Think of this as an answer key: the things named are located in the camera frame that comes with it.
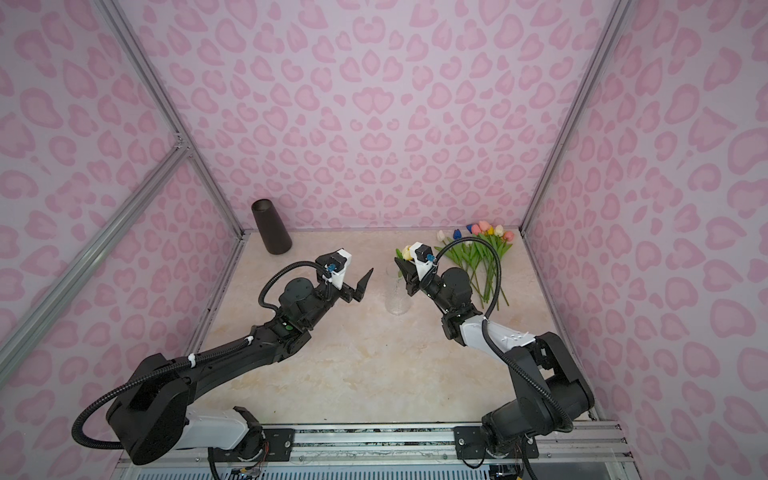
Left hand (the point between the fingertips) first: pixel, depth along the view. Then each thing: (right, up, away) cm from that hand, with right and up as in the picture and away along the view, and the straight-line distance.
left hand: (357, 254), depth 75 cm
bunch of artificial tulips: (+40, -1, +35) cm, 53 cm away
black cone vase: (-34, +7, +34) cm, 49 cm away
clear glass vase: (+10, -14, +17) cm, 25 cm away
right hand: (+11, 0, +4) cm, 12 cm away
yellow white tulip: (+12, 0, -3) cm, 12 cm away
